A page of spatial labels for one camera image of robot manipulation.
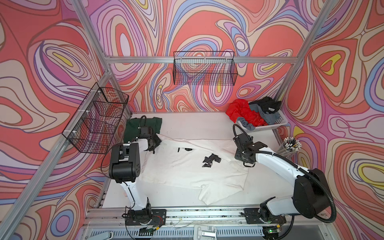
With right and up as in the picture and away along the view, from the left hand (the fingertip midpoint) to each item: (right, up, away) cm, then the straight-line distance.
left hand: (161, 139), depth 102 cm
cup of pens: (+75, -2, -22) cm, 78 cm away
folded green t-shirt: (-22, +10, +6) cm, 25 cm away
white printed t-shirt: (+29, -15, -11) cm, 35 cm away
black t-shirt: (+79, +26, +8) cm, 83 cm away
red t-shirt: (+57, +23, +9) cm, 62 cm away
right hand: (+52, -10, -15) cm, 55 cm away
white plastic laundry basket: (+86, +14, +4) cm, 87 cm away
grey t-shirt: (+76, +15, +2) cm, 78 cm away
